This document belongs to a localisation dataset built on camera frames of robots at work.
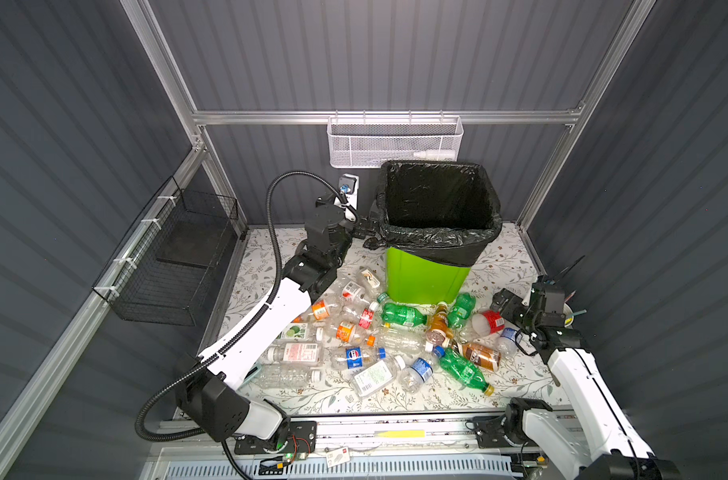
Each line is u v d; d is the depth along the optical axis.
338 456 0.71
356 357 0.81
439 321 0.87
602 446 0.41
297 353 0.83
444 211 0.97
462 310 0.91
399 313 0.94
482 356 0.82
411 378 0.82
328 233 0.50
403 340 0.85
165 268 0.73
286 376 0.85
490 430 0.74
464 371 0.81
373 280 0.96
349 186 0.56
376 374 0.81
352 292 0.94
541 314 0.61
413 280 0.89
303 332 0.87
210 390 0.39
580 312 0.79
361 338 0.88
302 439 0.72
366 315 0.89
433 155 0.93
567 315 0.84
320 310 0.91
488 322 0.87
